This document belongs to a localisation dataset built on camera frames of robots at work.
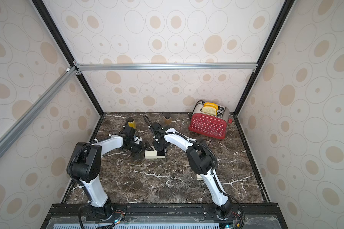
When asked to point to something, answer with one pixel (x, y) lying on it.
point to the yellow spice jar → (131, 122)
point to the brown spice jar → (167, 119)
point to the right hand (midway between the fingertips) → (157, 150)
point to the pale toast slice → (209, 109)
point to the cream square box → (199, 177)
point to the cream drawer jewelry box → (150, 154)
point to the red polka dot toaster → (212, 125)
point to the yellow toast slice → (211, 105)
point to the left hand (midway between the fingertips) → (151, 151)
